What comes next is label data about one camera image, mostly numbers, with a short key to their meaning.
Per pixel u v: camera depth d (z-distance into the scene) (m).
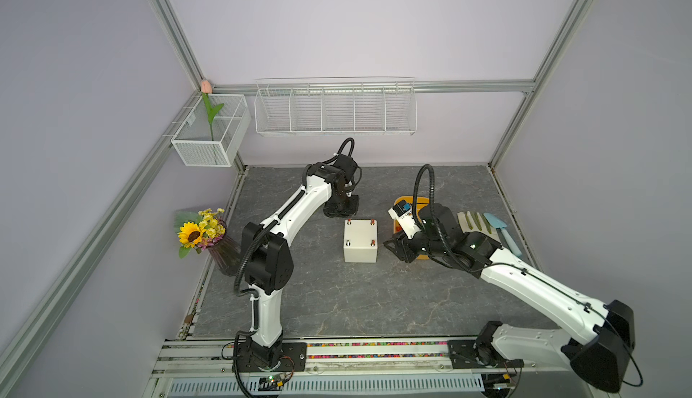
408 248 0.66
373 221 0.89
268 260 0.50
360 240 0.85
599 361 0.38
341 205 0.75
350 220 0.89
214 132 0.89
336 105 1.01
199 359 0.75
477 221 1.02
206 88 0.89
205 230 0.71
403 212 0.64
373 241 0.85
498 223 0.99
